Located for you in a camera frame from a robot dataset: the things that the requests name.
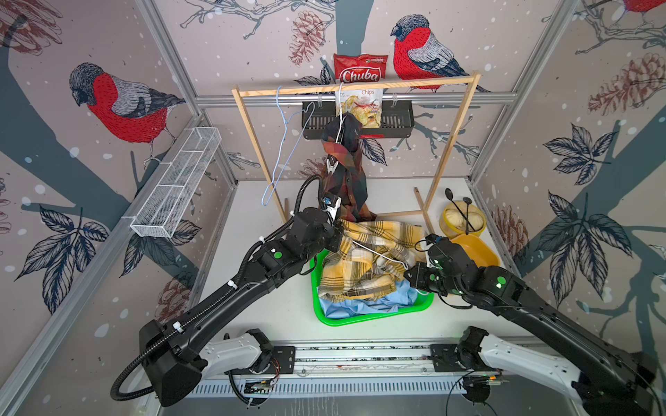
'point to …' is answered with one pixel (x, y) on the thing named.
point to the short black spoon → (466, 200)
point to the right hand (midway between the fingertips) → (402, 273)
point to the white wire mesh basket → (159, 212)
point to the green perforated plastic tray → (422, 303)
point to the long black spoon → (449, 194)
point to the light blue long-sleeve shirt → (404, 294)
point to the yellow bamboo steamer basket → (460, 218)
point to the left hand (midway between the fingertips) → (344, 218)
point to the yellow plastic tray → (479, 251)
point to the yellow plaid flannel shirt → (370, 260)
